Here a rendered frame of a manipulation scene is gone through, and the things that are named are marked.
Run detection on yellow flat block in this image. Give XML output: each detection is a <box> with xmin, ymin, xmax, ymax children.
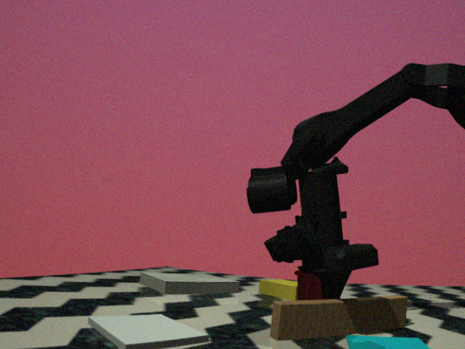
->
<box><xmin>258</xmin><ymin>279</ymin><xmax>298</xmax><ymax>300</ymax></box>

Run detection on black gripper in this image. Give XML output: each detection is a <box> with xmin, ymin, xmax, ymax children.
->
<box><xmin>284</xmin><ymin>204</ymin><xmax>379</xmax><ymax>299</ymax></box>

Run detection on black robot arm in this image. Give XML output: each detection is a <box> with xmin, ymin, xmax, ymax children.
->
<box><xmin>246</xmin><ymin>62</ymin><xmax>465</xmax><ymax>263</ymax></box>

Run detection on brown wooden block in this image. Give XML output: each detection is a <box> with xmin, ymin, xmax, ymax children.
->
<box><xmin>270</xmin><ymin>295</ymin><xmax>408</xmax><ymax>341</ymax></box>

